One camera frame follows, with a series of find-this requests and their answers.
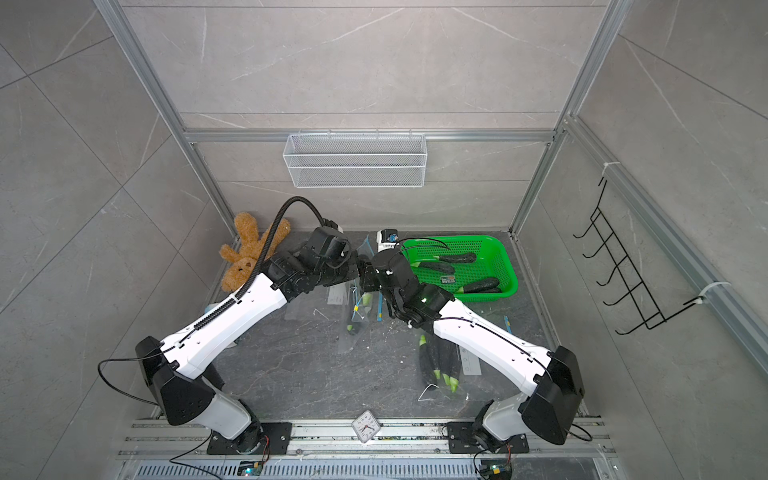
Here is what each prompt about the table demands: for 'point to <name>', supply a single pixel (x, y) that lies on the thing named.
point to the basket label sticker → (447, 279)
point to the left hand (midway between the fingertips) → (367, 261)
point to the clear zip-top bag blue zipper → (430, 385)
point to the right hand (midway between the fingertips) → (370, 262)
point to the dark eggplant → (450, 361)
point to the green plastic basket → (469, 267)
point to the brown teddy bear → (245, 260)
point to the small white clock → (366, 426)
